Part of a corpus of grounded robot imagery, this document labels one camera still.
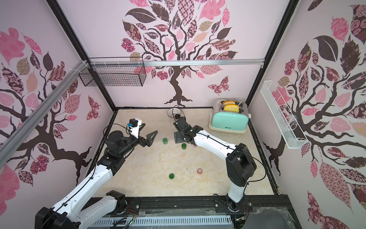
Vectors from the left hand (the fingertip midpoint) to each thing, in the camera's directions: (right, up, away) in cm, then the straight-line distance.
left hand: (150, 130), depth 75 cm
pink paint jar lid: (+28, -26, +11) cm, 40 cm away
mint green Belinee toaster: (+49, +4, +20) cm, 53 cm away
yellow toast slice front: (+50, +14, +20) cm, 56 cm away
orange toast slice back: (+49, +18, +23) cm, 57 cm away
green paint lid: (+11, -28, +9) cm, 31 cm away
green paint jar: (+4, -9, +23) cm, 25 cm away
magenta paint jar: (+25, -12, +21) cm, 35 cm away
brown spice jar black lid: (+13, +9, +28) cm, 32 cm away
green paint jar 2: (+17, -12, +20) cm, 29 cm away
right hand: (+17, -5, +12) cm, 22 cm away
